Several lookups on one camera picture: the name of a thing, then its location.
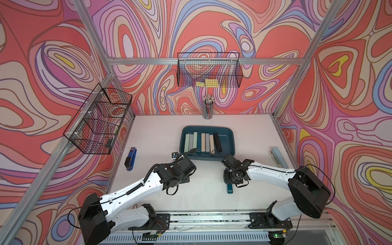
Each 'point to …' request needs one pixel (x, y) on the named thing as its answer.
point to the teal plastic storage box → (227, 138)
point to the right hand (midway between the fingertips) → (228, 184)
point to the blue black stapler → (130, 160)
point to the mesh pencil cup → (208, 102)
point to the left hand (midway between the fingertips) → (185, 177)
